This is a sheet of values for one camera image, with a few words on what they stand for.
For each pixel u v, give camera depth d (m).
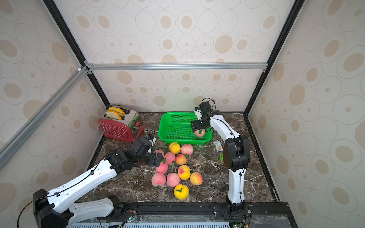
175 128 1.09
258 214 0.73
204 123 0.72
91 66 0.90
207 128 0.84
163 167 0.81
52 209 0.38
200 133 1.00
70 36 0.78
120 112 0.94
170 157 0.87
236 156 0.54
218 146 0.98
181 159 0.87
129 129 0.92
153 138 0.70
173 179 0.79
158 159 0.68
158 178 0.78
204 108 0.76
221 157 0.92
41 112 0.62
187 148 0.90
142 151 0.57
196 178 0.80
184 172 0.81
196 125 0.85
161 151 0.97
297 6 0.67
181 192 0.74
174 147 0.92
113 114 0.92
